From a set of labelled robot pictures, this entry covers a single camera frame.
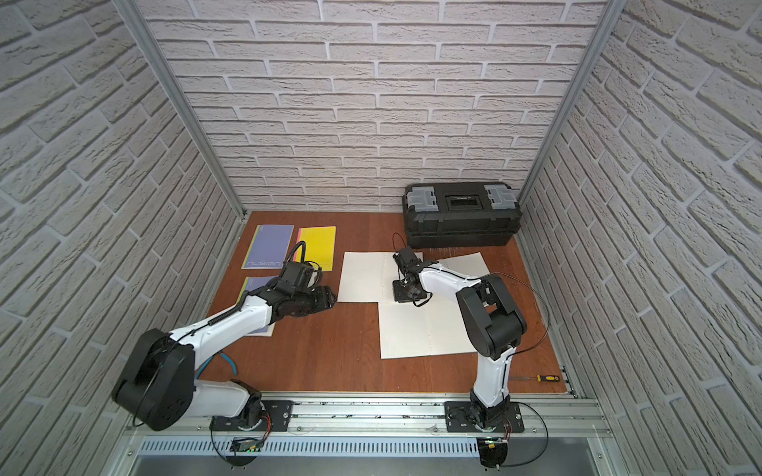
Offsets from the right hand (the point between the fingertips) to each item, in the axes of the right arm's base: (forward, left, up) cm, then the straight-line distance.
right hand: (406, 295), depth 96 cm
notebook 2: (-12, -8, -1) cm, 14 cm away
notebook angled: (+9, +13, -2) cm, 16 cm away
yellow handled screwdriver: (-28, -34, 0) cm, 44 cm away
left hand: (-3, +23, +8) cm, 24 cm away
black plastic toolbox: (+21, -20, +16) cm, 33 cm away
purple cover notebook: (+23, +50, +1) cm, 55 cm away
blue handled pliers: (-29, +38, +35) cm, 59 cm away
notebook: (+7, +52, +1) cm, 52 cm away
